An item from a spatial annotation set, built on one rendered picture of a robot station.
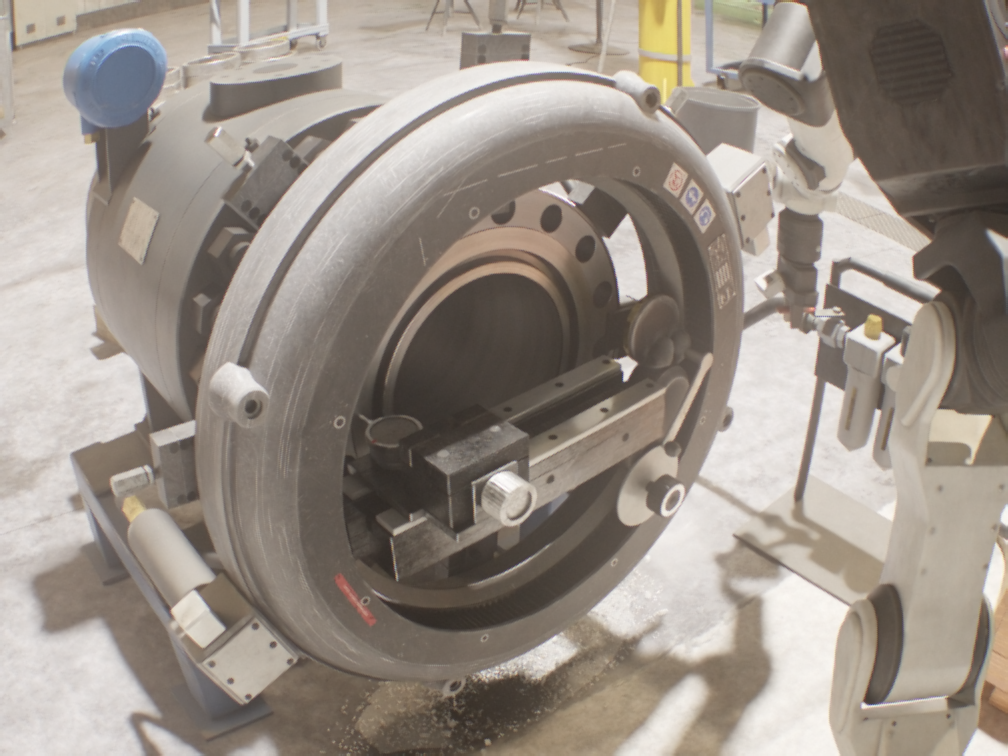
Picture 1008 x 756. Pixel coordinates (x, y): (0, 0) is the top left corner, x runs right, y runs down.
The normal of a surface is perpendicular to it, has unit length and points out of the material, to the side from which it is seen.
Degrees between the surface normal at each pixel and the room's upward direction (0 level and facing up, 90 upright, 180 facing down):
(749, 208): 90
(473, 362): 54
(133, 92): 90
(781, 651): 0
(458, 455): 2
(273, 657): 90
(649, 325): 90
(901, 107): 79
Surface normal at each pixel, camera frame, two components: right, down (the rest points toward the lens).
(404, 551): 0.64, 0.39
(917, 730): -0.04, -0.64
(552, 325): -0.76, 0.47
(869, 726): -0.07, -0.18
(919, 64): -0.75, 0.16
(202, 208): -0.58, -0.34
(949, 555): -0.08, 0.20
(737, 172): -0.30, -0.68
